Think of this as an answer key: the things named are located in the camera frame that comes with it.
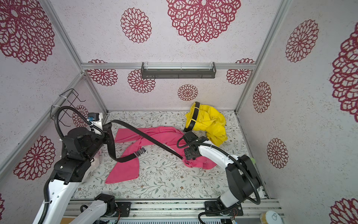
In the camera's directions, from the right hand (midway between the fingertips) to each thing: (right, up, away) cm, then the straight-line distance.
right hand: (192, 151), depth 89 cm
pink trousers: (-46, +6, +11) cm, 48 cm away
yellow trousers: (+14, +21, +16) cm, 30 cm away
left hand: (-42, +17, -23) cm, 51 cm away
